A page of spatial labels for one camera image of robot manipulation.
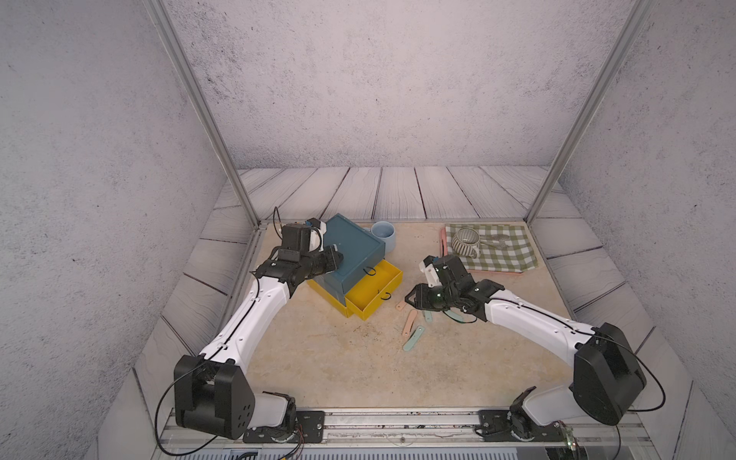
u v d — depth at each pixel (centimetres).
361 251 85
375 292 82
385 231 111
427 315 93
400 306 94
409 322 91
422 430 74
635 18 71
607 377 42
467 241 110
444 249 108
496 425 73
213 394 40
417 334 89
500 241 114
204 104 87
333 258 71
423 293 73
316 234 66
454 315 70
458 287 64
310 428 73
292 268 57
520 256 107
